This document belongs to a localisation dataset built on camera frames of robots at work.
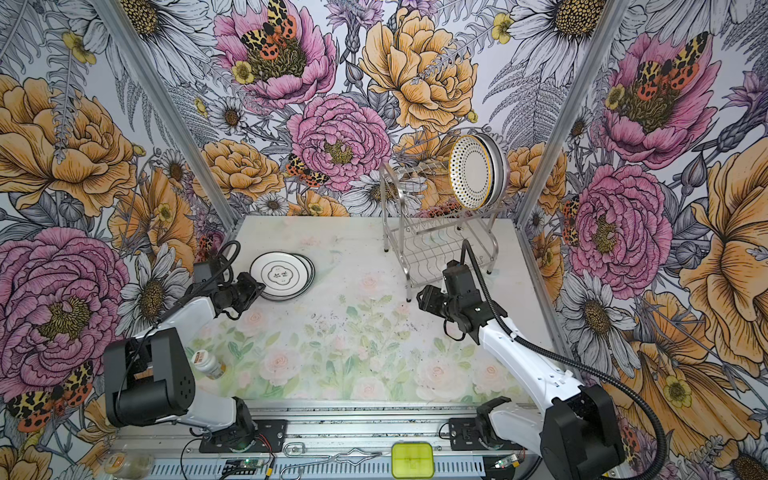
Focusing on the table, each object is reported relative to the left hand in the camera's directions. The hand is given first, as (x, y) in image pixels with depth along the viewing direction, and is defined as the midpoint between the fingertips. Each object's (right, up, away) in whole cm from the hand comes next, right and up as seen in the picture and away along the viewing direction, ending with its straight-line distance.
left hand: (267, 291), depth 92 cm
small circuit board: (+3, -38, -21) cm, 43 cm away
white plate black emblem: (+8, +4, +8) cm, 12 cm away
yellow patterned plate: (+61, +35, -3) cm, 70 cm away
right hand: (+47, -3, -9) cm, 48 cm away
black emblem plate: (+3, +4, +7) cm, 9 cm away
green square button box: (+42, -36, -22) cm, 60 cm away
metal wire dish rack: (+46, +19, -12) cm, 51 cm away
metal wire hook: (+29, -36, -20) cm, 50 cm away
